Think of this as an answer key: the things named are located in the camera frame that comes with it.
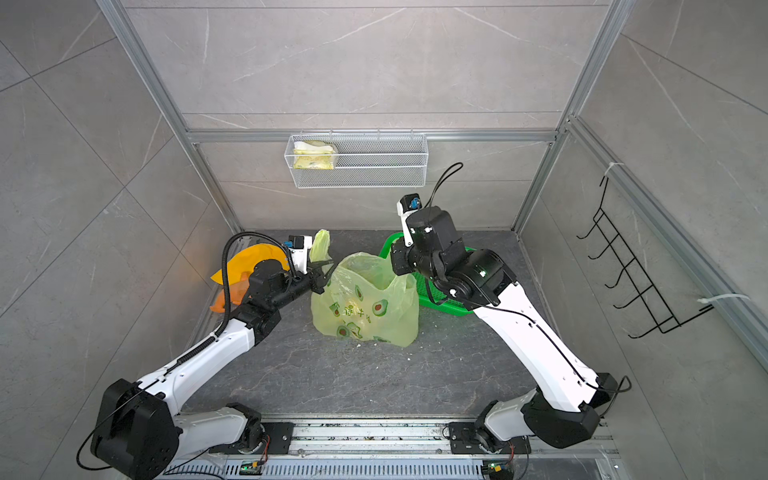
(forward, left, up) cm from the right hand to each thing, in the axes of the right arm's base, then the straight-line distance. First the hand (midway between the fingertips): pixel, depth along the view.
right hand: (401, 242), depth 64 cm
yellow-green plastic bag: (-4, +9, -17) cm, 20 cm away
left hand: (+5, +16, -11) cm, 20 cm away
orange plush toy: (+9, +53, -33) cm, 63 cm away
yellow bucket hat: (+30, +59, -42) cm, 78 cm away
